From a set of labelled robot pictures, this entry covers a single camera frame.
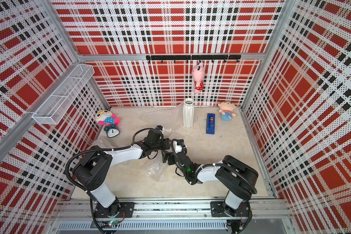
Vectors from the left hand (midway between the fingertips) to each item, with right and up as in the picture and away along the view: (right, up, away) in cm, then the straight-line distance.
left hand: (171, 141), depth 93 cm
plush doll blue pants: (+43, +23, +19) cm, 52 cm away
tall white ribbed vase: (+12, +19, +2) cm, 23 cm away
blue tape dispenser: (+28, +12, +10) cm, 32 cm away
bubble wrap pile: (-1, +14, +16) cm, 21 cm away
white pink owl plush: (-50, +17, +14) cm, 55 cm away
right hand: (0, -4, -8) cm, 9 cm away
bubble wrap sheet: (-8, -14, -13) cm, 21 cm away
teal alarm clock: (-42, +7, +7) cm, 43 cm away
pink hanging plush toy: (+17, +44, -3) cm, 47 cm away
